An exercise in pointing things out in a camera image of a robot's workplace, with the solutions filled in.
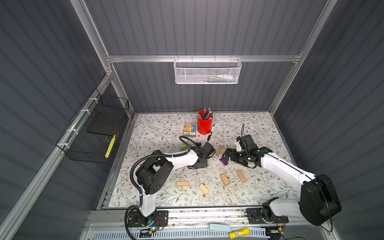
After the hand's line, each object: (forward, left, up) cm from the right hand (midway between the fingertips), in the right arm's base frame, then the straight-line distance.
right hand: (230, 158), depth 86 cm
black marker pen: (+24, +10, -7) cm, 27 cm away
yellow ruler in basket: (-6, +59, +21) cm, 63 cm away
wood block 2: (-12, +28, -7) cm, 31 cm away
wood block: (+11, +4, -8) cm, 14 cm away
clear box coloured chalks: (+27, +25, -5) cm, 37 cm away
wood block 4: (-6, -6, -8) cm, 12 cm away
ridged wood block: (-15, +16, -7) cm, 23 cm away
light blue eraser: (-33, +11, -5) cm, 35 cm away
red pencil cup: (+25, +14, +5) cm, 29 cm away
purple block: (+2, +3, -7) cm, 8 cm away
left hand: (0, +17, -7) cm, 19 cm away
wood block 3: (-10, +3, -6) cm, 12 cm away
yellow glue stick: (-35, 0, -5) cm, 36 cm away
